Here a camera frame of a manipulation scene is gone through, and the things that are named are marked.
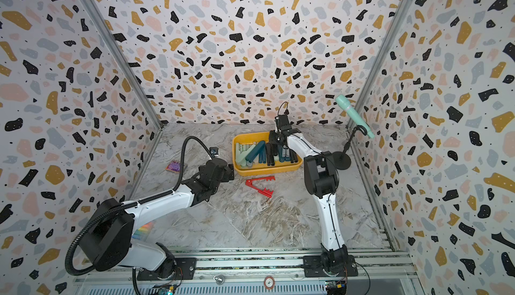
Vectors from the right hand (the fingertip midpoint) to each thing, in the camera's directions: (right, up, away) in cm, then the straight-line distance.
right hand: (277, 136), depth 107 cm
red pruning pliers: (-6, -26, -14) cm, 30 cm away
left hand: (-23, -13, -19) cm, 32 cm away
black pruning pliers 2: (-3, -10, -1) cm, 10 cm away
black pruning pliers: (+5, -6, -1) cm, 8 cm away
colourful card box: (-52, -15, -6) cm, 55 cm away
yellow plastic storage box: (-8, -16, -9) cm, 20 cm away
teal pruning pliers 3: (+2, -12, -1) cm, 12 cm away
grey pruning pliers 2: (-14, -15, -4) cm, 21 cm away
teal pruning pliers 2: (-8, -11, -3) cm, 14 cm away
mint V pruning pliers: (-19, -11, -5) cm, 22 cm away
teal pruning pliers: (-9, -7, -1) cm, 11 cm away
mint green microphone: (+27, +13, -23) cm, 38 cm away
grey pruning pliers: (+6, -11, -3) cm, 13 cm away
